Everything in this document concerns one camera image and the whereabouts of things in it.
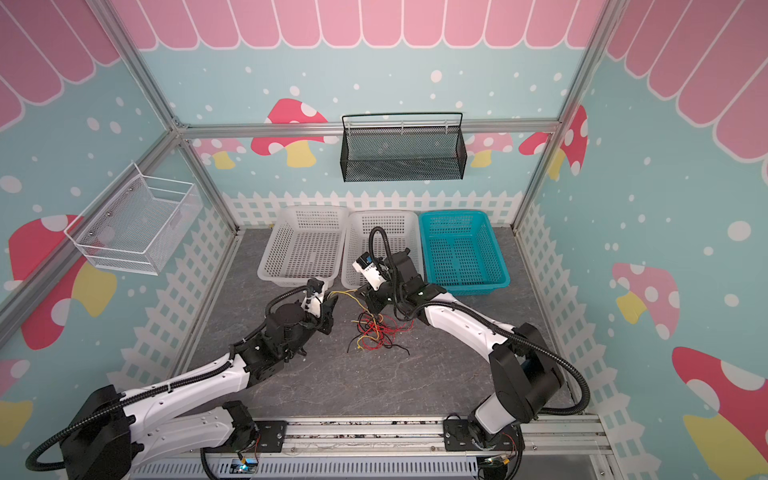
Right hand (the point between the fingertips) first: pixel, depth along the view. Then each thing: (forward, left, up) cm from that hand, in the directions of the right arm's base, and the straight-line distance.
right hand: (358, 292), depth 82 cm
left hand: (-2, +6, 0) cm, 7 cm away
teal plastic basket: (+28, -35, -17) cm, 48 cm away
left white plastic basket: (+34, +25, -16) cm, 45 cm away
